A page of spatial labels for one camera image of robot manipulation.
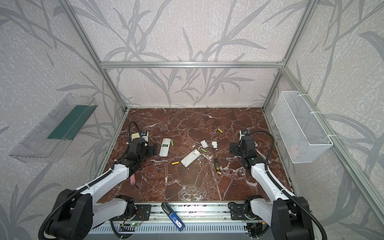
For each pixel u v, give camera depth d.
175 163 0.91
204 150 0.96
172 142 0.99
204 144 1.00
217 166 0.87
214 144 0.99
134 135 1.02
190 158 0.93
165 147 0.96
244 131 0.76
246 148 0.65
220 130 1.07
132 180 0.80
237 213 0.73
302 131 0.63
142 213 0.72
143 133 0.76
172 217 0.69
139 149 0.69
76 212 0.40
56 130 0.67
